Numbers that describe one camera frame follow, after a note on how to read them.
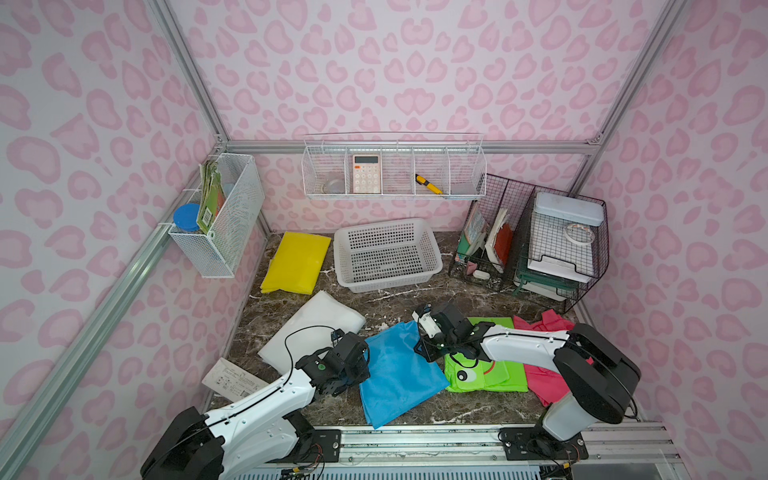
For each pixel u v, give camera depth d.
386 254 1.13
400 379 0.81
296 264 1.11
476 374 0.82
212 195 0.73
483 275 1.03
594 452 0.72
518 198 1.06
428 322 0.80
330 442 0.73
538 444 0.64
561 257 0.86
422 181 0.97
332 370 0.61
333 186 0.93
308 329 0.77
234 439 0.43
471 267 1.04
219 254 0.73
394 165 0.99
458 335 0.69
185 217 0.67
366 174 0.93
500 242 1.04
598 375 0.45
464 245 1.10
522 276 0.93
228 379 0.84
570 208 0.95
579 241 0.89
